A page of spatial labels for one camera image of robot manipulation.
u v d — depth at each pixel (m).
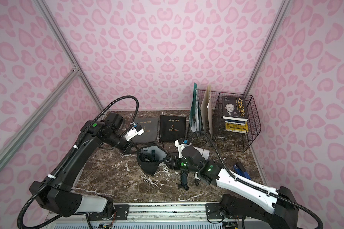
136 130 0.65
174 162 0.62
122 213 0.74
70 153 0.44
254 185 0.44
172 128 1.09
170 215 0.72
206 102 0.86
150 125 1.10
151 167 0.88
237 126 0.93
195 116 1.27
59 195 0.38
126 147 0.61
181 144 0.66
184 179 0.82
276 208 0.39
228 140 1.01
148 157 0.80
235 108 0.91
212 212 0.74
